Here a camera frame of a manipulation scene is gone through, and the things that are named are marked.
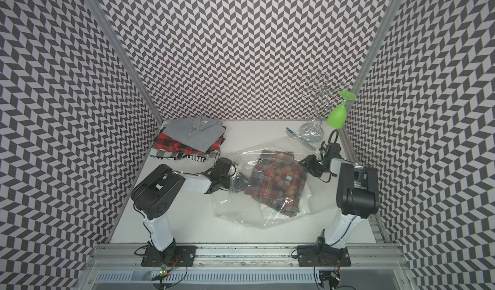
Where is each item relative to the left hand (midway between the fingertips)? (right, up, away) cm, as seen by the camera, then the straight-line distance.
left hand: (253, 186), depth 90 cm
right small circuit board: (+29, -27, -22) cm, 45 cm away
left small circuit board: (-31, -24, -23) cm, 46 cm away
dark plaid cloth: (+11, +4, -1) cm, 12 cm away
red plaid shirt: (-46, +21, +9) cm, 52 cm away
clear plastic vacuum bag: (-4, -8, -8) cm, 12 cm away
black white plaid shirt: (-44, +14, +10) cm, 48 cm away
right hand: (+25, +8, +6) cm, 27 cm away
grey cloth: (-28, +26, +10) cm, 40 cm away
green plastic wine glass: (+40, +33, -1) cm, 51 cm away
